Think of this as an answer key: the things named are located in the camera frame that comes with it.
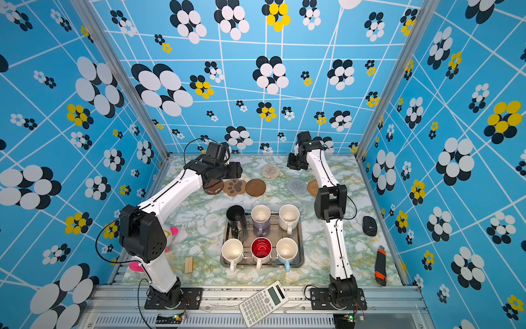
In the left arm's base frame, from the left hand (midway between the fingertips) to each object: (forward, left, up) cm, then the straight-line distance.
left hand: (239, 168), depth 89 cm
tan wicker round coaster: (+3, -36, -19) cm, 41 cm away
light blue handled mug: (-29, -20, -18) cm, 40 cm away
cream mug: (-14, -23, -17) cm, 32 cm away
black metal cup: (-15, +1, -16) cm, 22 cm away
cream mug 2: (-30, +2, -18) cm, 35 cm away
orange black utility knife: (-38, -57, -19) cm, 71 cm away
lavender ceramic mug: (-14, -10, -18) cm, 24 cm away
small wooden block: (-35, +19, -19) cm, 44 cm away
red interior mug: (-28, -10, -19) cm, 35 cm away
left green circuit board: (-53, +19, -20) cm, 60 cm away
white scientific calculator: (-48, -11, -19) cm, 52 cm away
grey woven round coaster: (+4, -28, -18) cm, 33 cm away
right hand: (+12, -25, -11) cm, 30 cm away
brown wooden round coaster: (+3, -6, -19) cm, 20 cm away
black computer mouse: (-19, -58, -17) cm, 63 cm away
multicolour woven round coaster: (+14, -14, -18) cm, 27 cm away
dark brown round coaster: (-14, +7, +6) cm, 17 cm away
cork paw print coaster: (+3, +5, -19) cm, 20 cm away
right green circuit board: (-52, -44, -21) cm, 71 cm away
